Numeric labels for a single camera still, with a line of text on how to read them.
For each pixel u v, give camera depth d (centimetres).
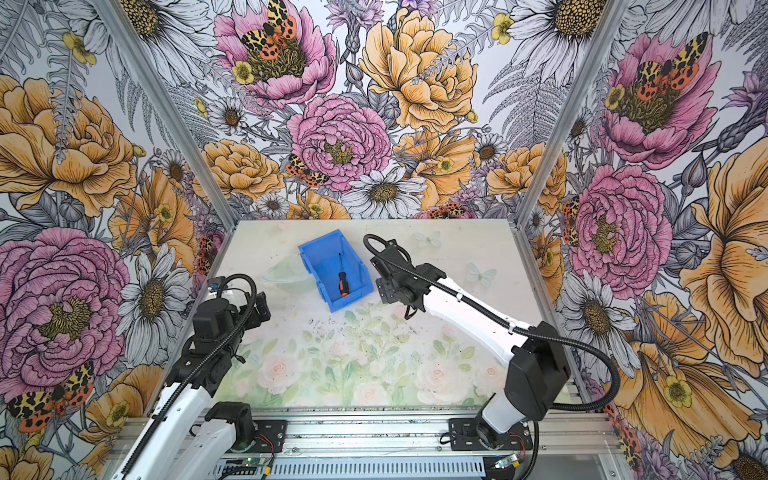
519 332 44
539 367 42
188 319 101
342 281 102
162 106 87
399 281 60
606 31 74
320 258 105
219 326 59
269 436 73
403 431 76
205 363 52
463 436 74
